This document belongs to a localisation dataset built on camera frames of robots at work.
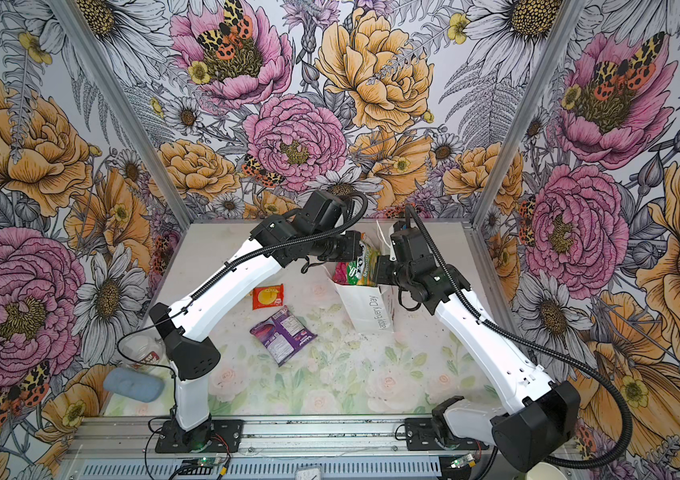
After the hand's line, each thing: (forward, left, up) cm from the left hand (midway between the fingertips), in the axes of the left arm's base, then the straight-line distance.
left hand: (358, 259), depth 72 cm
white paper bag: (-7, -3, -12) cm, 14 cm away
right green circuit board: (-37, -25, -29) cm, 54 cm away
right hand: (-1, -5, -5) cm, 8 cm away
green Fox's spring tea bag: (-2, -1, -3) cm, 3 cm away
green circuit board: (-37, +39, -32) cm, 62 cm away
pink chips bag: (+2, +4, -9) cm, 11 cm away
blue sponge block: (-20, +59, -27) cm, 68 cm away
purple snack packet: (-6, +21, -27) cm, 35 cm away
